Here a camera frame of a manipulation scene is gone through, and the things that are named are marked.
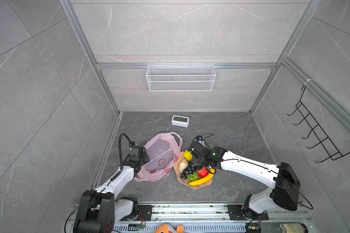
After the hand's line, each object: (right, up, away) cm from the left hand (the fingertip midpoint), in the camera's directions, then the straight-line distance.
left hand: (143, 153), depth 90 cm
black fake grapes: (+29, -6, -14) cm, 32 cm away
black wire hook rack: (+89, +8, -27) cm, 93 cm away
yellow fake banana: (+36, -12, -12) cm, 40 cm away
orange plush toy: (+17, -28, -26) cm, 42 cm away
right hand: (+33, 0, -7) cm, 33 cm away
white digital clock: (+23, +21, +19) cm, 37 cm away
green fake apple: (+30, -12, -10) cm, 34 cm away
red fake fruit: (+36, -9, -10) cm, 39 cm away
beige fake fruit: (+25, -5, -7) cm, 26 cm away
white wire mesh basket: (+24, +51, +11) cm, 57 cm away
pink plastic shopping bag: (+12, 0, +8) cm, 14 cm away
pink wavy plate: (+21, -8, -6) cm, 23 cm away
